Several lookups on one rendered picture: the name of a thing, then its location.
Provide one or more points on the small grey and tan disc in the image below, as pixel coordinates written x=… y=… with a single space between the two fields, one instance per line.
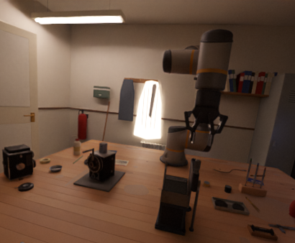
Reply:
x=207 y=183

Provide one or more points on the black round lens cap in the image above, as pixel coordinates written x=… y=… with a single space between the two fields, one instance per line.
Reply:
x=25 y=186

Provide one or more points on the printed paper card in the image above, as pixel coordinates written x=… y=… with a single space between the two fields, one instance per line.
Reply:
x=121 y=162

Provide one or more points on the grey cylinder knob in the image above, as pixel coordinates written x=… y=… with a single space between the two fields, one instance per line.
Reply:
x=103 y=147

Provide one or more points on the black box camera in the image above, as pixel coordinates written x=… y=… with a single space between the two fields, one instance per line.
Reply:
x=17 y=161

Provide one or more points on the white hanging coat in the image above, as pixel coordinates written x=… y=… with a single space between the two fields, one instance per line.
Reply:
x=147 y=111

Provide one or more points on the white radiator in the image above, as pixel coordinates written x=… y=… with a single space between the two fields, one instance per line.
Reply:
x=152 y=145

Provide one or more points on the ceiling light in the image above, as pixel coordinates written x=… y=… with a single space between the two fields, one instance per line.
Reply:
x=80 y=17

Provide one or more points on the white bottle with brown cap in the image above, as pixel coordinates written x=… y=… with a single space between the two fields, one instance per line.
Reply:
x=77 y=147

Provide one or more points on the white door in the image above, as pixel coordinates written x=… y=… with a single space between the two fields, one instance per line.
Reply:
x=8 y=101

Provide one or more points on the small black cylinder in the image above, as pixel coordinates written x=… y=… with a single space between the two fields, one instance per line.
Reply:
x=228 y=188

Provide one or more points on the grey metal locker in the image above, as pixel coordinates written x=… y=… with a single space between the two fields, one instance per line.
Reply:
x=286 y=121

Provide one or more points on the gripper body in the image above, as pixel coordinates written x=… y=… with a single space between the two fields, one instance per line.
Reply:
x=207 y=106

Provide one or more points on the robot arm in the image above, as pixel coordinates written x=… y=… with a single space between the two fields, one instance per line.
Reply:
x=210 y=65

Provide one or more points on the red binder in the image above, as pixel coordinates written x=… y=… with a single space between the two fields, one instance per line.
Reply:
x=260 y=83
x=241 y=82

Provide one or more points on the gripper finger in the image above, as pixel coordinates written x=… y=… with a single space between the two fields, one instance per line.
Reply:
x=189 y=126
x=218 y=126

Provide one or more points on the yellow pencil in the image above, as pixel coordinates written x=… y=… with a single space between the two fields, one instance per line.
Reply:
x=78 y=159

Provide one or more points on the black cradle body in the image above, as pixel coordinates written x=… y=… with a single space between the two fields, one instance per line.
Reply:
x=174 y=202

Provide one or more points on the wooden screwdriver block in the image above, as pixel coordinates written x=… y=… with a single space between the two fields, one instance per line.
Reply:
x=253 y=188

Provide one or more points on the yellow tape roll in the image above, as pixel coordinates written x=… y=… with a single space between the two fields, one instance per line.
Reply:
x=45 y=160

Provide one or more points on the thin brass rod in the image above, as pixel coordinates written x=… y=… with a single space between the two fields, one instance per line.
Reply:
x=252 y=203

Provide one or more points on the grey tray with black pads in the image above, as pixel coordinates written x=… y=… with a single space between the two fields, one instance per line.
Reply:
x=230 y=205

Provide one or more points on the dark grey square mat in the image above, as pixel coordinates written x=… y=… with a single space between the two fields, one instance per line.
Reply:
x=99 y=180

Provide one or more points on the blue tweezers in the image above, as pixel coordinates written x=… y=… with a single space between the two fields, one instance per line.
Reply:
x=286 y=227

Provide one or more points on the green wall box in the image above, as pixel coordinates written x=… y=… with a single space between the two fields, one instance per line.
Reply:
x=101 y=92

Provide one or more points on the wooden block with black tool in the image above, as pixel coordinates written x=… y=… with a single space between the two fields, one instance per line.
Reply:
x=262 y=231

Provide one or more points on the black camera crank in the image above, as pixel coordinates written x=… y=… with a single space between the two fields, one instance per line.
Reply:
x=88 y=151

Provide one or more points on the cream binder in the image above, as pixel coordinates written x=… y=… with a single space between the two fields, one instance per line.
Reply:
x=269 y=83

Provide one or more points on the blue hanging apron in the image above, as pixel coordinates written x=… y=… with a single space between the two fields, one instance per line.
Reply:
x=126 y=101

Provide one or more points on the green binder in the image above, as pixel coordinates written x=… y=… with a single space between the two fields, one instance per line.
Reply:
x=248 y=82

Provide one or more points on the wooden wall shelf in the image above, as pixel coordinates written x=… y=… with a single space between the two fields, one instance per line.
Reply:
x=246 y=94

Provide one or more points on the blue binder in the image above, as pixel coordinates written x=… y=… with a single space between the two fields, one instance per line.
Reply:
x=231 y=80

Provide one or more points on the dark round dish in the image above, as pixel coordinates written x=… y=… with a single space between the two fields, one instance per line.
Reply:
x=55 y=168

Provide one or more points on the wooden coat rail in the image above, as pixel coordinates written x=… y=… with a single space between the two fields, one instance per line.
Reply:
x=137 y=80

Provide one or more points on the red fire extinguisher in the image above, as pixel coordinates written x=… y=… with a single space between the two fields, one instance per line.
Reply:
x=82 y=126

